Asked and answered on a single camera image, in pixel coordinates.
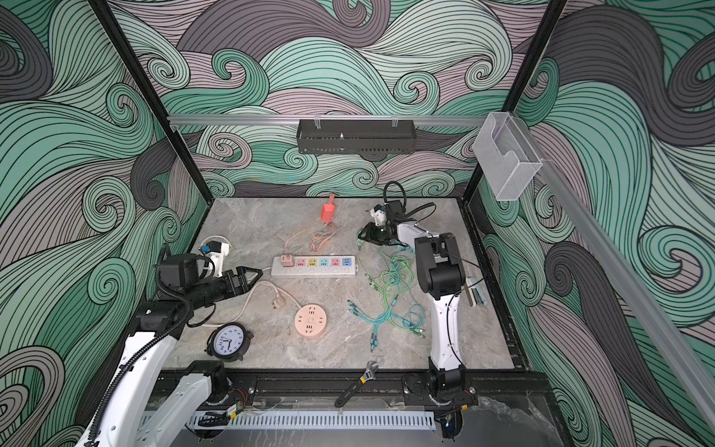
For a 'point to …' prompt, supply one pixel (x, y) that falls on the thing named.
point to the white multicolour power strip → (316, 266)
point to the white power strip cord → (257, 274)
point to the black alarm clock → (228, 342)
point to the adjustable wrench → (371, 368)
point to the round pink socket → (310, 320)
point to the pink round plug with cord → (278, 303)
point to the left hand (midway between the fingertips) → (254, 273)
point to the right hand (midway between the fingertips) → (363, 235)
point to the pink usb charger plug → (288, 261)
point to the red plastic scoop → (328, 210)
